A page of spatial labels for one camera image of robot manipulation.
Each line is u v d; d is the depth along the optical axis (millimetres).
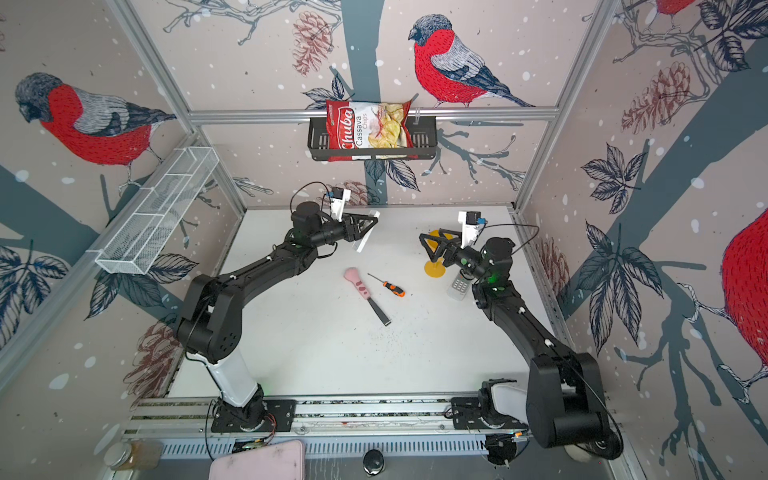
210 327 481
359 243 798
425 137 949
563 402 403
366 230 796
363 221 856
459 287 964
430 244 712
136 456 629
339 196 771
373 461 600
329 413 748
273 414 728
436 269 1014
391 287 974
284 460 661
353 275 988
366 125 876
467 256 698
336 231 769
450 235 797
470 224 695
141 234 732
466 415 732
